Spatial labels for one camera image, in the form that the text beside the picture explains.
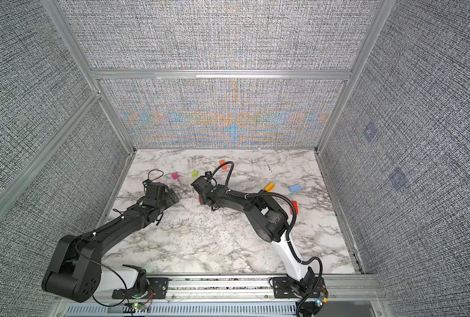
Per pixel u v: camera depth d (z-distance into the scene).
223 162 1.14
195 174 1.08
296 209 0.92
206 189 0.75
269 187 1.03
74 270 0.42
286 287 0.71
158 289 0.74
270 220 0.55
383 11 0.70
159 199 0.71
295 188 1.03
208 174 0.88
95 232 0.47
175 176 1.07
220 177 1.05
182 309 0.70
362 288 0.76
